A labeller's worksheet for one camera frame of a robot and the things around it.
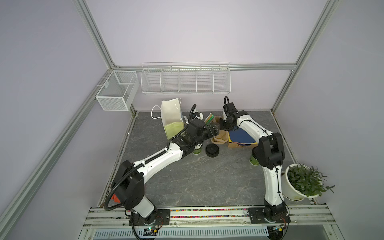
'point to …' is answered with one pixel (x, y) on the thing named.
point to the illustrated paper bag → (172, 117)
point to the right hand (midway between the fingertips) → (220, 127)
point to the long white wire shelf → (186, 78)
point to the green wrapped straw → (209, 118)
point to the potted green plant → (299, 181)
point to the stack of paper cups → (197, 149)
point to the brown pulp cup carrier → (223, 137)
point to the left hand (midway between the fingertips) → (217, 129)
